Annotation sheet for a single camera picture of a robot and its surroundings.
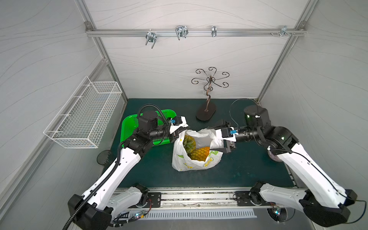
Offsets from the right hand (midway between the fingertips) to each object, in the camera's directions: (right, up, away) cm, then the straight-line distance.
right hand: (209, 134), depth 58 cm
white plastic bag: (-12, -16, +15) cm, 25 cm away
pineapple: (-8, -7, +14) cm, 18 cm away
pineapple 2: (-2, -15, +24) cm, 28 cm away
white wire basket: (-60, +5, +11) cm, 61 cm away
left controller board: (-33, -41, +11) cm, 54 cm away
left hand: (-9, +3, +7) cm, 11 cm away
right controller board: (+37, -42, +14) cm, 58 cm away
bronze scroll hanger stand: (+8, +10, +53) cm, 55 cm away
